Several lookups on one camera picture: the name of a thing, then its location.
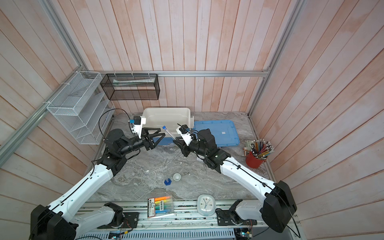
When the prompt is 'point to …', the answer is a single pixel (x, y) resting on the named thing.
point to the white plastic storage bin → (171, 118)
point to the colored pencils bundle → (261, 148)
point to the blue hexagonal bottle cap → (168, 182)
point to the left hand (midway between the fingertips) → (162, 135)
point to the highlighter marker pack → (160, 206)
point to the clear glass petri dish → (148, 177)
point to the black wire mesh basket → (131, 86)
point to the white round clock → (206, 205)
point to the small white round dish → (177, 177)
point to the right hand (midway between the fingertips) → (175, 139)
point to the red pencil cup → (252, 161)
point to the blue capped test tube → (164, 127)
